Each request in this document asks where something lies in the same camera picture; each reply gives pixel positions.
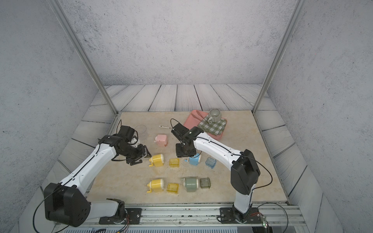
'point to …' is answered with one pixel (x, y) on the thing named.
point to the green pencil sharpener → (191, 184)
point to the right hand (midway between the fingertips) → (181, 155)
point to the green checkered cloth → (216, 128)
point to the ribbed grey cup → (214, 116)
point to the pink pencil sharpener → (161, 140)
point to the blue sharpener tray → (211, 162)
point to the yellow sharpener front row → (156, 186)
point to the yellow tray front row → (173, 187)
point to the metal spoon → (164, 126)
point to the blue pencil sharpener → (195, 160)
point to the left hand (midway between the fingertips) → (150, 157)
